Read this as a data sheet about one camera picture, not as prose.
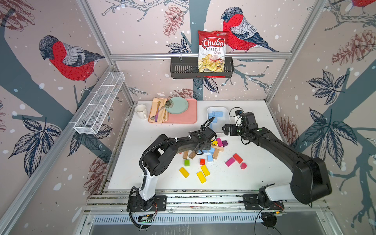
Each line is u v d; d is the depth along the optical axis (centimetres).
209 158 88
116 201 76
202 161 87
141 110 104
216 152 91
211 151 90
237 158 89
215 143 94
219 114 108
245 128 67
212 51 85
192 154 90
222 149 94
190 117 114
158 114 112
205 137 74
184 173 84
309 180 42
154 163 50
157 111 114
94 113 74
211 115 109
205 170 86
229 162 88
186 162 87
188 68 107
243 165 85
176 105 119
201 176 83
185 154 90
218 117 110
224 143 94
